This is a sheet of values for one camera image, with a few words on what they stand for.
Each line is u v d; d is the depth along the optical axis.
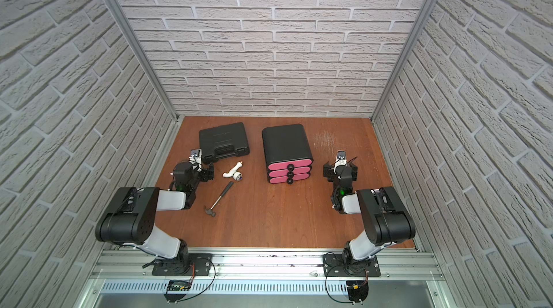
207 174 0.87
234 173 0.95
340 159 0.79
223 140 1.01
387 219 0.45
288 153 0.85
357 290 0.70
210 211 0.85
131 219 0.46
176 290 0.72
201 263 0.73
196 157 0.81
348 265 0.67
